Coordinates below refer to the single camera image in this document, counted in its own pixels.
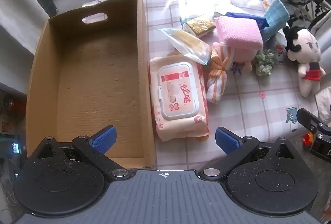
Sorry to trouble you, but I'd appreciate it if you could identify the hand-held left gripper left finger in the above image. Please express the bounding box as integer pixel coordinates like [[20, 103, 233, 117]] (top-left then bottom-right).
[[36, 125, 130, 180]]

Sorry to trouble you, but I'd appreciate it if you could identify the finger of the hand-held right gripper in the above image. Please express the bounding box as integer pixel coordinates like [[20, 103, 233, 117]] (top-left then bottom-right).
[[297, 108, 320, 134]]

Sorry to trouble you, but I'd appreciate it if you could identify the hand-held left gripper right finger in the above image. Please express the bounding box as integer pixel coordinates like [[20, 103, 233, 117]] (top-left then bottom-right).
[[198, 126, 298, 180]]

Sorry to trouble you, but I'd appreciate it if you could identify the orange striped towel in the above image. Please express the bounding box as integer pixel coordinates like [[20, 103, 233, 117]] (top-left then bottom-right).
[[206, 47, 234, 104]]

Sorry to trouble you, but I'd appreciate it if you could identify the brown cardboard box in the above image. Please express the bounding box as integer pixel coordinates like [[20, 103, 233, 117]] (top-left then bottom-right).
[[25, 0, 157, 170]]

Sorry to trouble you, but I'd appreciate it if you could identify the white yogurt cup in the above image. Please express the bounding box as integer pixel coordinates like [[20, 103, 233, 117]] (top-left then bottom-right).
[[273, 31, 288, 64]]

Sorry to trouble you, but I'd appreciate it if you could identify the pink plush toy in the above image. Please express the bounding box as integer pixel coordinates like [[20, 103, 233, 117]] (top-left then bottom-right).
[[212, 42, 259, 73]]

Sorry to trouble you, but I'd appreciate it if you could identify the clear plastic bag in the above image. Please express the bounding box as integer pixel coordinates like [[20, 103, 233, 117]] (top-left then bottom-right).
[[155, 28, 213, 65]]

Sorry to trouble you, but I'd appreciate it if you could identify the pink towel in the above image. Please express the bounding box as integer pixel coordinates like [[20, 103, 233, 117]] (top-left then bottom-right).
[[215, 16, 264, 50]]

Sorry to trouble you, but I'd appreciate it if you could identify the blue face masks pack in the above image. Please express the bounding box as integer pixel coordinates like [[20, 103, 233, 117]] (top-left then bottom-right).
[[260, 0, 290, 41]]

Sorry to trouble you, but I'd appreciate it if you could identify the blue white tissue pack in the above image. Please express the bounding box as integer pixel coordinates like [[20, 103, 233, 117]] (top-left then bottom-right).
[[224, 12, 271, 29]]

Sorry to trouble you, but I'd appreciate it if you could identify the gold tissue pack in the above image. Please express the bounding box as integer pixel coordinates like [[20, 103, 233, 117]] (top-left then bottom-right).
[[182, 15, 216, 38]]

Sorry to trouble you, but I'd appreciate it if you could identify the white cloth bundle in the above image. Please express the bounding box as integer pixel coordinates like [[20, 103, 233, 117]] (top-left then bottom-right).
[[314, 86, 331, 125]]

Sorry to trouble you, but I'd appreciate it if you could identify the black-haired plush doll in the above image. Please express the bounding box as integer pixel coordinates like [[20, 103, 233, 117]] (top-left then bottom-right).
[[283, 25, 327, 98]]

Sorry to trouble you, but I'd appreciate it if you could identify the pink wet wipes pack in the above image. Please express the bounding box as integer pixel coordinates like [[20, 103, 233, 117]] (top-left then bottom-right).
[[149, 56, 210, 142]]

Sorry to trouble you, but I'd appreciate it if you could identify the green scrunchie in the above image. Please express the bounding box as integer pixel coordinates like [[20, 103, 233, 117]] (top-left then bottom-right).
[[253, 49, 277, 77]]

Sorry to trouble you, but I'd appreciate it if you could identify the white plastic bag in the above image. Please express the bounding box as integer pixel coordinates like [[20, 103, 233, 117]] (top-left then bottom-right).
[[229, 0, 272, 16]]

